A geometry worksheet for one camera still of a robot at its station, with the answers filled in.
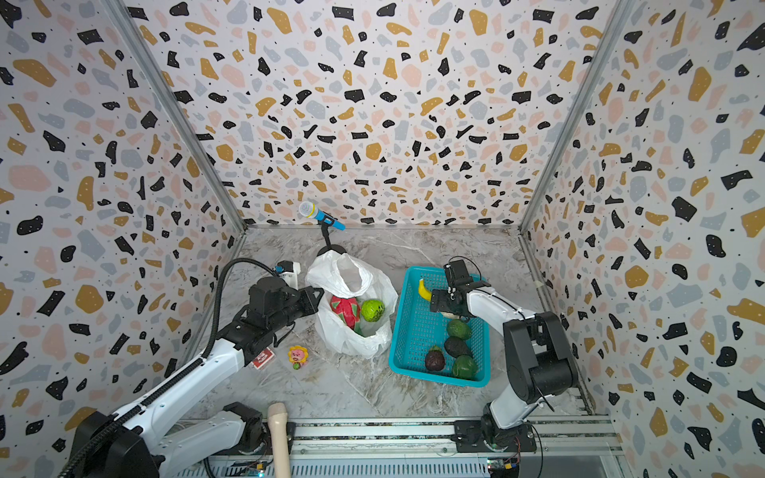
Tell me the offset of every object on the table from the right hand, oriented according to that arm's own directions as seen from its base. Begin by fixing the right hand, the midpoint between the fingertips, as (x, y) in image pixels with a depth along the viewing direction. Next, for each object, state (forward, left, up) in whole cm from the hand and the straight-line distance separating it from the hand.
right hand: (443, 297), depth 94 cm
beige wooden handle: (-35, +43, -1) cm, 56 cm away
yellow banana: (+3, +6, -2) cm, 7 cm away
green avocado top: (-10, -4, 0) cm, 11 cm away
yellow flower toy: (-19, +42, -1) cm, 46 cm away
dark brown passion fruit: (-20, +4, 0) cm, 20 cm away
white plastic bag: (-7, +27, +22) cm, 36 cm away
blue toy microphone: (+18, +42, +20) cm, 50 cm away
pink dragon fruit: (-6, +29, +2) cm, 30 cm away
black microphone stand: (+21, +40, 0) cm, 45 cm away
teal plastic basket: (-7, +7, -6) cm, 12 cm away
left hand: (-6, +34, +15) cm, 37 cm away
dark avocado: (-15, -3, -1) cm, 16 cm away
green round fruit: (-22, -4, +2) cm, 23 cm away
